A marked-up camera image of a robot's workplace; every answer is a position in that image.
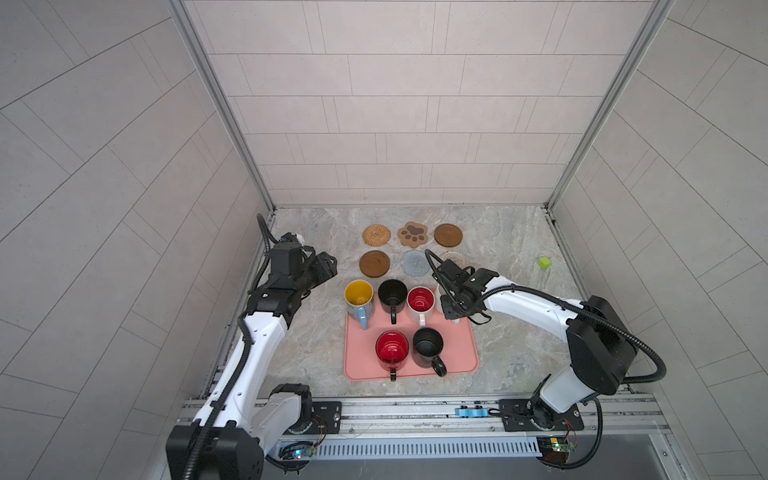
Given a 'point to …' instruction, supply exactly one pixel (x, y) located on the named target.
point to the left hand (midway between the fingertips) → (335, 257)
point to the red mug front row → (392, 348)
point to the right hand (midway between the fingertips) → (449, 312)
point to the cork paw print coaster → (413, 233)
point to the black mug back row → (393, 294)
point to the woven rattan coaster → (376, 235)
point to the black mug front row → (427, 345)
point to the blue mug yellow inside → (358, 297)
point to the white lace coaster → (456, 257)
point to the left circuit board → (297, 450)
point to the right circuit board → (553, 446)
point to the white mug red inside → (420, 303)
